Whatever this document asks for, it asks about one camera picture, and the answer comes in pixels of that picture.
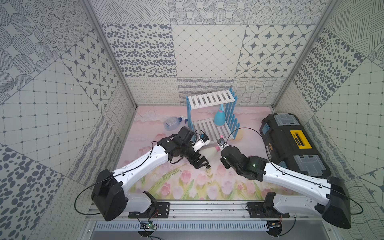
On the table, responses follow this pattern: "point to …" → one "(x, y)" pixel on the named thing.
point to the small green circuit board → (146, 225)
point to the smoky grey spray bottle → (205, 167)
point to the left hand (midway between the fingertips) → (202, 152)
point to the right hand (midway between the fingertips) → (226, 151)
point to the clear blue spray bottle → (171, 124)
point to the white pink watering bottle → (212, 153)
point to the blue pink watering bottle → (219, 117)
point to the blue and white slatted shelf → (229, 129)
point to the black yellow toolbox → (289, 144)
